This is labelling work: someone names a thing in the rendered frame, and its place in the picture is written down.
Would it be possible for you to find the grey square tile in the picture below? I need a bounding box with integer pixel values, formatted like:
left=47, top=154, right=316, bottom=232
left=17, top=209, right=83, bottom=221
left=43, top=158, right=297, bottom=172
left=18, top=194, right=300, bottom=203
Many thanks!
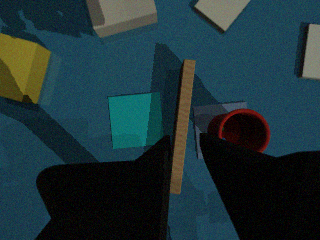
left=298, top=24, right=320, bottom=80
left=193, top=0, right=250, bottom=35

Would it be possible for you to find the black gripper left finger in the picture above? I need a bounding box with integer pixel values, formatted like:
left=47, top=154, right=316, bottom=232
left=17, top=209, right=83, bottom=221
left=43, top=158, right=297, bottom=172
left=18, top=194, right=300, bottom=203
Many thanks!
left=36, top=135, right=172, bottom=240

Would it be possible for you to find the tan wooden flat bar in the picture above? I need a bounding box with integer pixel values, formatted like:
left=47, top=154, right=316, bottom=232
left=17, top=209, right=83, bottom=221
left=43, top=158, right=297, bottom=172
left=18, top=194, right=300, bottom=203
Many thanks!
left=170, top=59, right=196, bottom=194

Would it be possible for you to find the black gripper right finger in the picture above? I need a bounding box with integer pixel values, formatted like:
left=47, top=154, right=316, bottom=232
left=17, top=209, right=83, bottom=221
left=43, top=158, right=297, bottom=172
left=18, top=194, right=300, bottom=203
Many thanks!
left=199, top=133, right=320, bottom=240

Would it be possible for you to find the tan rectangular block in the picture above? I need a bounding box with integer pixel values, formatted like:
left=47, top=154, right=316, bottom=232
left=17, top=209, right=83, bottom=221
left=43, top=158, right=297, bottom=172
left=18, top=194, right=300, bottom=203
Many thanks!
left=86, top=0, right=157, bottom=38

